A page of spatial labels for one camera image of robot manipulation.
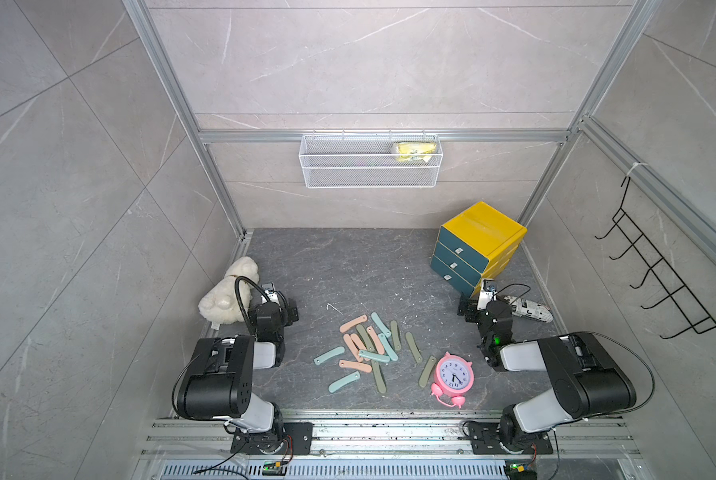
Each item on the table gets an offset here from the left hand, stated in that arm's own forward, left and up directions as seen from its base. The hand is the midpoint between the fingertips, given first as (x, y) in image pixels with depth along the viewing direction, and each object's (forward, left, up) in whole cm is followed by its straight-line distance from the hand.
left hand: (275, 297), depth 94 cm
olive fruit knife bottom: (-24, -32, -6) cm, 41 cm away
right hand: (-1, -66, +1) cm, 66 cm away
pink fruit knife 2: (-20, -24, -6) cm, 32 cm away
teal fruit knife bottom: (-25, -22, -5) cm, 34 cm away
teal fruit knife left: (-17, -17, -6) cm, 25 cm away
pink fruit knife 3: (-13, -31, -6) cm, 34 cm away
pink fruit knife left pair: (-15, -25, -5) cm, 30 cm away
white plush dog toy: (-4, +16, +4) cm, 17 cm away
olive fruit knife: (-16, -43, -5) cm, 46 cm away
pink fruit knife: (-7, -25, -5) cm, 26 cm away
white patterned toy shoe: (-6, -81, -3) cm, 82 cm away
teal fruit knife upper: (-6, -32, -6) cm, 33 cm away
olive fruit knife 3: (-12, -38, -5) cm, 40 cm away
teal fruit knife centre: (-16, -36, -5) cm, 40 cm away
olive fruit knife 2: (-23, -46, -5) cm, 52 cm away
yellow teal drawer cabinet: (+7, -64, +15) cm, 66 cm away
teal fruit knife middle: (-18, -30, -6) cm, 35 cm away
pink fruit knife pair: (-13, -26, -6) cm, 30 cm away
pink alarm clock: (-25, -53, -4) cm, 59 cm away
